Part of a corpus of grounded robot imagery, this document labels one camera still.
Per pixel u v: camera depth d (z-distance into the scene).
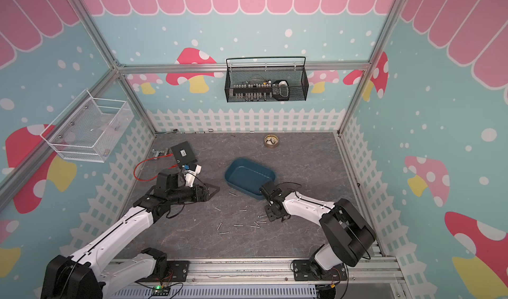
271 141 1.16
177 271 0.74
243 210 0.90
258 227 0.85
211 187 0.76
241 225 0.85
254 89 0.92
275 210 0.63
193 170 0.74
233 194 0.94
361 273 0.74
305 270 0.69
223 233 0.85
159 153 1.09
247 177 1.00
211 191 0.73
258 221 0.87
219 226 0.85
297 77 0.95
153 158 1.08
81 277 0.39
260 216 0.87
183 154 1.08
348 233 0.44
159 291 0.73
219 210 0.90
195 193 0.71
